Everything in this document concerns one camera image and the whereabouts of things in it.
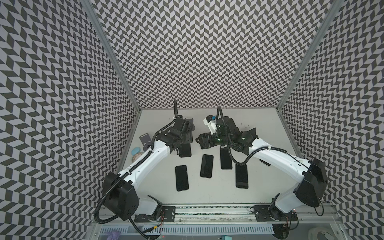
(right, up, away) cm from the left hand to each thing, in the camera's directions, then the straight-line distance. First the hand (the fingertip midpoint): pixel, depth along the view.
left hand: (185, 135), depth 82 cm
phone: (+32, -23, 0) cm, 39 cm away
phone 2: (-2, -26, -2) cm, 26 cm away
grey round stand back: (+2, +9, +19) cm, 21 cm away
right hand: (+8, -4, -8) cm, 12 cm away
